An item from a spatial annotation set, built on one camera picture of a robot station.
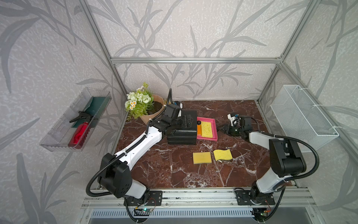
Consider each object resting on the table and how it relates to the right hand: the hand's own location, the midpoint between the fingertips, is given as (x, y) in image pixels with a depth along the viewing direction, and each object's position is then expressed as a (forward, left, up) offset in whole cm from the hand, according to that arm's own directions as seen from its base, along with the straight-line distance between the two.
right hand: (219, 127), depth 93 cm
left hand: (-3, +21, +13) cm, 25 cm away
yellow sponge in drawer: (0, +8, -2) cm, 8 cm away
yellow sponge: (-17, +13, -9) cm, 24 cm away
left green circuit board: (-45, +44, -10) cm, 64 cm away
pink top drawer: (+5, +3, -2) cm, 6 cm away
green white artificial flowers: (+4, +49, +22) cm, 54 cm away
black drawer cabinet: (-10, +23, +7) cm, 26 cm away
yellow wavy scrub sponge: (-16, 0, -7) cm, 17 cm away
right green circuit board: (-47, -17, -12) cm, 51 cm away
